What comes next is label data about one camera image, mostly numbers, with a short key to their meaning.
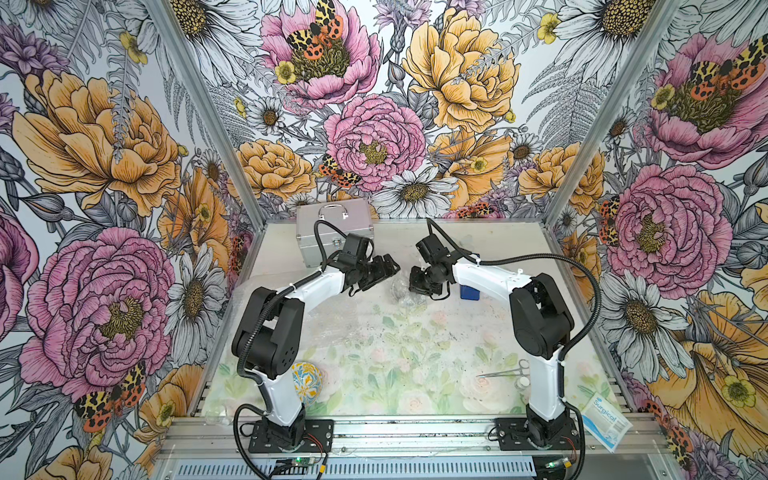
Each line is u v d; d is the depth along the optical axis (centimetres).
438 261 74
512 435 73
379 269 84
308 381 82
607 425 76
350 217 103
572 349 54
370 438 76
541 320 53
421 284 86
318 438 73
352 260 75
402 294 94
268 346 49
